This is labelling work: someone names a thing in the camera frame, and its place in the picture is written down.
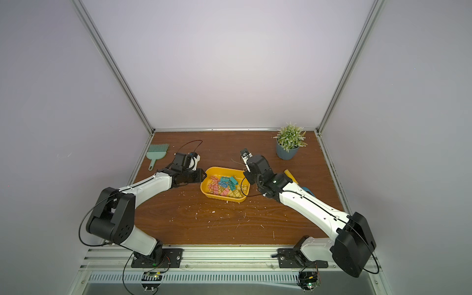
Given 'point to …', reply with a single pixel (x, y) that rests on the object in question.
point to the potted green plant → (289, 138)
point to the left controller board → (151, 280)
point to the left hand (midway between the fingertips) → (207, 174)
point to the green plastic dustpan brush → (157, 152)
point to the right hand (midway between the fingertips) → (254, 160)
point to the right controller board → (308, 281)
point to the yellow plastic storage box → (225, 184)
